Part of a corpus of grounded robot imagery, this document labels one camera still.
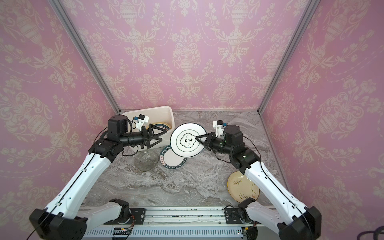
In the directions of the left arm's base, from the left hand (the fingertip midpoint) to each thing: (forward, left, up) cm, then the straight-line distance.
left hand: (163, 137), depth 66 cm
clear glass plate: (+5, +17, -33) cm, 37 cm away
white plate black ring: (+1, -8, -4) cm, 9 cm away
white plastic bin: (+33, +8, -20) cm, 39 cm away
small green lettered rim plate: (+4, +2, -31) cm, 31 cm away
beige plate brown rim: (-11, -40, -32) cm, 52 cm away
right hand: (+1, -14, -2) cm, 15 cm away
